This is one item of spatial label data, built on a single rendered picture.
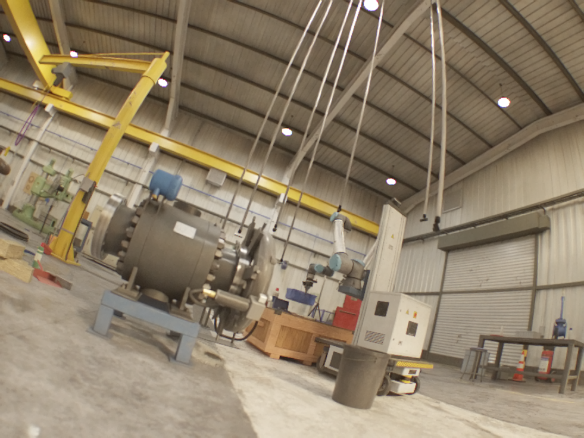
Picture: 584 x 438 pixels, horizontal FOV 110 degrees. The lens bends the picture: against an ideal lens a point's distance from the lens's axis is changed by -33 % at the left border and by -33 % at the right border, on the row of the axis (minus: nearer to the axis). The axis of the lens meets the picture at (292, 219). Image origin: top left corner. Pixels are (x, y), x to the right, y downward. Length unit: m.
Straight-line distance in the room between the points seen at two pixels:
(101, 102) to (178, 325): 14.90
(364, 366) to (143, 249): 1.44
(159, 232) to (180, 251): 0.17
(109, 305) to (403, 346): 2.16
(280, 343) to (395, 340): 1.13
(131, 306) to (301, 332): 1.88
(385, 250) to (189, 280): 1.89
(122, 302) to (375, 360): 1.45
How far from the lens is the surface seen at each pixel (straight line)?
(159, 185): 1.86
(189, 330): 1.72
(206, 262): 1.81
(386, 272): 3.00
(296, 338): 3.08
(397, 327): 2.49
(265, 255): 1.84
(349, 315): 5.91
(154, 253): 1.80
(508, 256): 10.63
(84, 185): 5.18
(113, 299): 1.71
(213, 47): 11.52
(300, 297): 3.29
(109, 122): 14.58
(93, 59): 7.58
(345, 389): 1.90
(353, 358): 1.87
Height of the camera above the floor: 0.46
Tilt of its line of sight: 17 degrees up
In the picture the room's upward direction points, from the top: 17 degrees clockwise
